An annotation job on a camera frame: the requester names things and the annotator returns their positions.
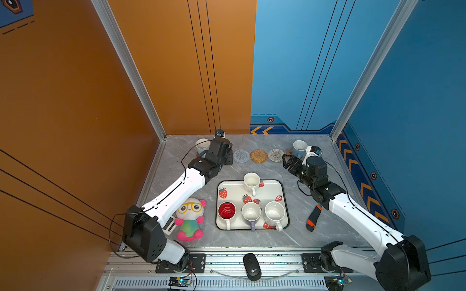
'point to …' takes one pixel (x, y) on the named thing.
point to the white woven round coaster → (275, 155)
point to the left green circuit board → (179, 282)
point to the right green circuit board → (334, 282)
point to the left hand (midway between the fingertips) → (226, 149)
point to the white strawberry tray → (235, 191)
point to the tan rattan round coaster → (258, 156)
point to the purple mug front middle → (251, 211)
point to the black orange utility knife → (312, 221)
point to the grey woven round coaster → (241, 156)
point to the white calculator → (170, 225)
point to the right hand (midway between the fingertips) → (285, 159)
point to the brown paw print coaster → (289, 151)
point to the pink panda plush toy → (189, 213)
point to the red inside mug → (227, 210)
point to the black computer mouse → (252, 267)
